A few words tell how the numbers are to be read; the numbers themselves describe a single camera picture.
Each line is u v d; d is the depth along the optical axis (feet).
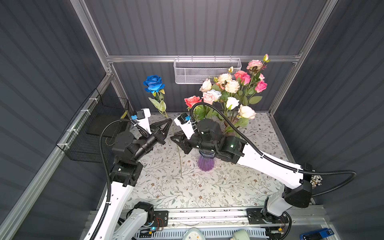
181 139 1.78
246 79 2.57
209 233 2.32
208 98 2.17
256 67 2.47
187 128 1.72
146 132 1.74
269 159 1.42
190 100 2.11
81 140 2.22
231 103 2.17
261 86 2.37
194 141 1.77
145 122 1.67
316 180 2.21
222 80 2.47
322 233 2.19
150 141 1.71
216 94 2.28
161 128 1.80
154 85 1.61
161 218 2.37
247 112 2.10
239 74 2.68
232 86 2.52
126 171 1.50
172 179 2.85
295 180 1.37
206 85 2.55
